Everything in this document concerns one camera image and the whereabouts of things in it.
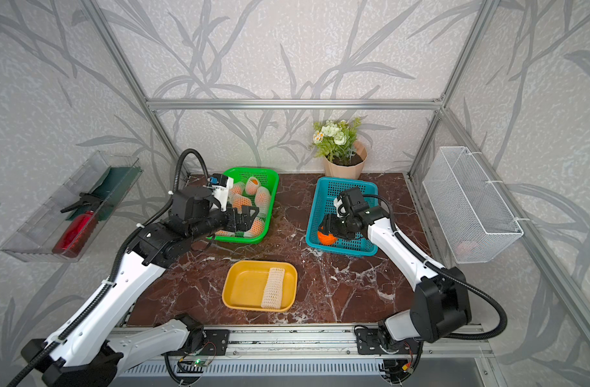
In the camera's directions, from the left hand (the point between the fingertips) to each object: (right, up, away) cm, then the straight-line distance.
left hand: (246, 208), depth 68 cm
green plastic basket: (-5, +8, +38) cm, 39 cm away
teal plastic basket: (+26, +6, +40) cm, 48 cm away
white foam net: (+6, -28, +10) cm, 31 cm away
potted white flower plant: (+28, +24, +25) cm, 45 cm away
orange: (+24, -11, +11) cm, 28 cm away
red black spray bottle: (-40, -5, -9) cm, 41 cm away
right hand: (+23, -8, +15) cm, 29 cm away
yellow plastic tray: (-6, -28, +18) cm, 34 cm away
